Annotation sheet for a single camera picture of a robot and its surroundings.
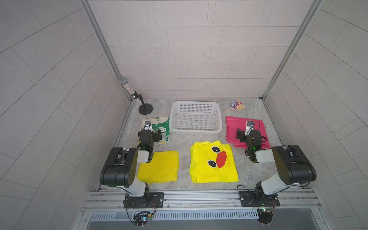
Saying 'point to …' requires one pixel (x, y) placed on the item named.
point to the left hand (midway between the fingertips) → (153, 127)
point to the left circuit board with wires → (141, 218)
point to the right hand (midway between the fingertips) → (244, 127)
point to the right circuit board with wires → (265, 215)
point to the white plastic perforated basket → (195, 117)
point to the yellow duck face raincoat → (212, 162)
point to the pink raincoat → (232, 124)
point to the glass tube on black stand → (144, 109)
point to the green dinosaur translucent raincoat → (161, 128)
